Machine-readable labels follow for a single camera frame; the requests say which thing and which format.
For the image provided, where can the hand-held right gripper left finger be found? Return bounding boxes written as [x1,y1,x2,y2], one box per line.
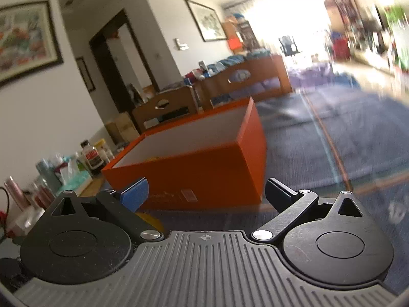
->
[45,177,165,247]

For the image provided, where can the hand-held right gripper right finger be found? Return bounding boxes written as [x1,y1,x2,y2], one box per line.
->
[251,177,368,247]

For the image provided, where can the yellow lemon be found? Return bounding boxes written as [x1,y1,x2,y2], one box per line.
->
[136,213,165,232]

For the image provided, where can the orange cardboard box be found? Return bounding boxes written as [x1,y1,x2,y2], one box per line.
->
[101,97,267,212]

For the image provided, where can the yellow-lid jar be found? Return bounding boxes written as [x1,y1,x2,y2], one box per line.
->
[94,138,112,163]

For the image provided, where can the dark bottle with black cap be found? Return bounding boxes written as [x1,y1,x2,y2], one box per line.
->
[80,141,104,178]

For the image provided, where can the teal tissue pack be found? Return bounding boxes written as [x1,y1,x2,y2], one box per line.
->
[59,158,92,195]

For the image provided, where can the blue patterned tablecloth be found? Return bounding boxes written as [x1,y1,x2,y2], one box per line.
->
[134,80,409,295]

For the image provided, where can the brown cardboard box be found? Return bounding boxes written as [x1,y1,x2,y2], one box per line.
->
[105,112,141,144]

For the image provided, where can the grey teal bottle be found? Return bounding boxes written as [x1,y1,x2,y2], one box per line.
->
[35,159,61,192]

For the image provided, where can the brown wooden chair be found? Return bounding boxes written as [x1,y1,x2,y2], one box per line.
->
[132,88,199,133]
[200,56,293,109]

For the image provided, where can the pink tumbler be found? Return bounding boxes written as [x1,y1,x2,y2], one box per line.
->
[4,176,29,212]

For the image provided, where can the small framed picture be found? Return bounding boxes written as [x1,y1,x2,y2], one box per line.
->
[76,57,96,93]

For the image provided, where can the cluttered sofa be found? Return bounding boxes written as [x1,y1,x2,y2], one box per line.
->
[184,48,272,80]

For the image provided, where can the black office chair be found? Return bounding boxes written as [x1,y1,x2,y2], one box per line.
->
[279,35,302,58]

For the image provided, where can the orange hanging item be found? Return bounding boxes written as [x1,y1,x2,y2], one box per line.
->
[228,37,243,55]

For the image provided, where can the wooden bookshelf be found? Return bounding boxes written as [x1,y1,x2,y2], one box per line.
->
[238,21,259,52]

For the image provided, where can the red basket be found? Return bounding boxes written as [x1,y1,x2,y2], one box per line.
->
[332,37,352,60]

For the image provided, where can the large framed painting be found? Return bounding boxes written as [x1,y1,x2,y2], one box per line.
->
[0,0,64,88]

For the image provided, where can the tall dark bookshelf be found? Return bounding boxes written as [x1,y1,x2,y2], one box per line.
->
[329,0,361,36]

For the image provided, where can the dark wooden door frame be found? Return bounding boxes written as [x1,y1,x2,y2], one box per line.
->
[89,9,160,116]

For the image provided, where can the framed wall picture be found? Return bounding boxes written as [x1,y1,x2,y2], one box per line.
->
[185,0,228,42]

